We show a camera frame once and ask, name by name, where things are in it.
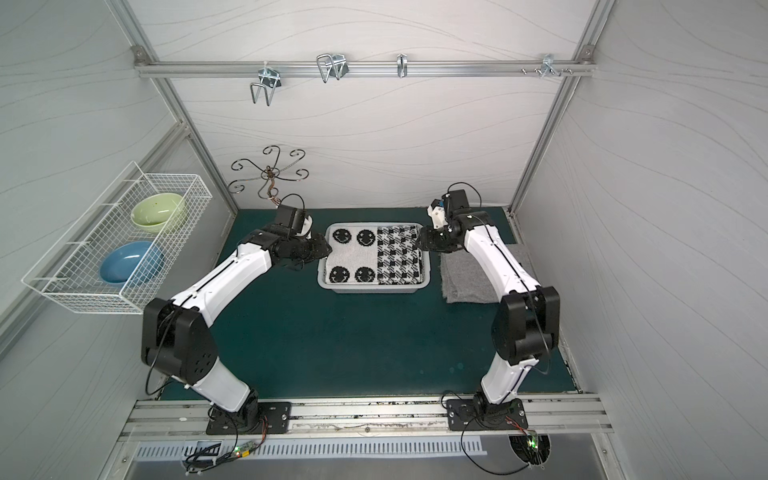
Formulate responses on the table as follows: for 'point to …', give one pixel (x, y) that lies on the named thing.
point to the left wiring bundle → (197, 465)
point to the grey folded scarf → (463, 282)
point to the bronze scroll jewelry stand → (271, 174)
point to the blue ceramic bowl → (132, 262)
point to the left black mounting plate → (274, 418)
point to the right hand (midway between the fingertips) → (426, 241)
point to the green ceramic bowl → (155, 211)
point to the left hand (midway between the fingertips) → (329, 250)
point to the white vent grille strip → (315, 448)
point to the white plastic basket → (374, 288)
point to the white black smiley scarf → (373, 255)
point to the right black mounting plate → (473, 414)
